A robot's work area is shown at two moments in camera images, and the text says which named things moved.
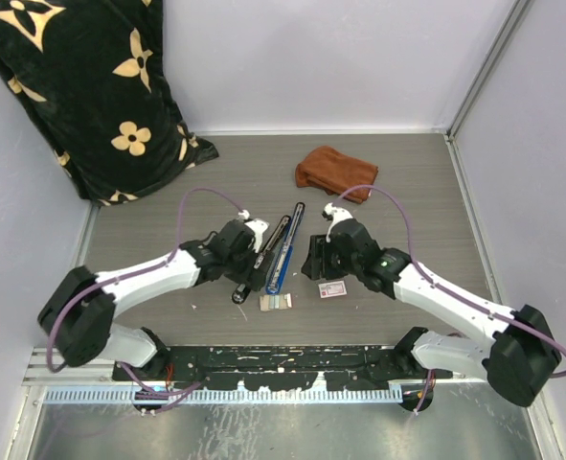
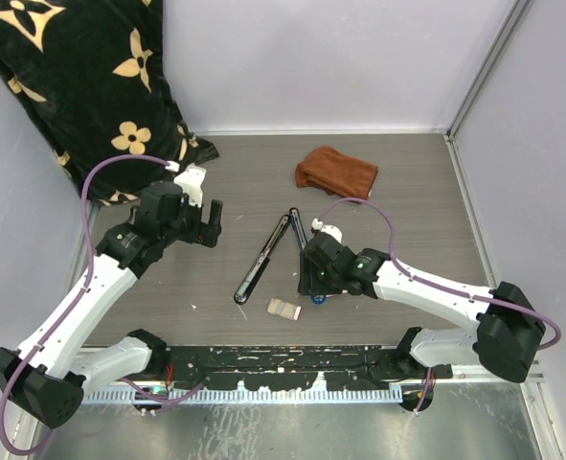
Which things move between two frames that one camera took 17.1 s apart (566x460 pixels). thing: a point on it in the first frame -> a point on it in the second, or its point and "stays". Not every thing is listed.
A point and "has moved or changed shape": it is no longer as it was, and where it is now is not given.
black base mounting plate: x=285 y=368 stays
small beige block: x=274 y=302 has moved or changed shape
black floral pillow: x=93 y=76 stays
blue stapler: x=286 y=249 -> x=302 y=239
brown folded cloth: x=337 y=172 stays
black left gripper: x=243 y=276 -> x=207 y=233
